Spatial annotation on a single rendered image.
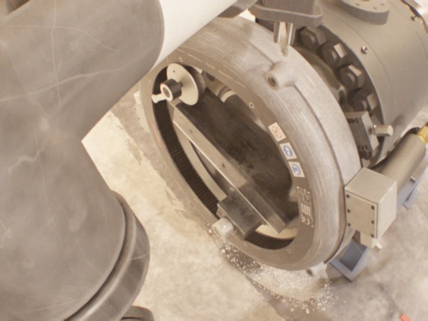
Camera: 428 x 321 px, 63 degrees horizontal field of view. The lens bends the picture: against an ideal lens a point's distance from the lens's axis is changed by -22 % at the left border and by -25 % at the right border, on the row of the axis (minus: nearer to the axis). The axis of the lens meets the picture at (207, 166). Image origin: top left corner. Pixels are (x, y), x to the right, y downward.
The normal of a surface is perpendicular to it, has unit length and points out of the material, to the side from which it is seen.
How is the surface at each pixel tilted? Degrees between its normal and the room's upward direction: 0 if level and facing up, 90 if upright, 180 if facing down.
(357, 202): 90
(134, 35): 80
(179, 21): 92
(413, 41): 40
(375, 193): 23
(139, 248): 69
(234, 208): 13
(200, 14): 101
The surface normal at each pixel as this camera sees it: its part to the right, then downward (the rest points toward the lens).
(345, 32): 0.12, -0.47
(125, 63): 0.89, 0.38
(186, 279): -0.04, -0.63
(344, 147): 0.47, 0.05
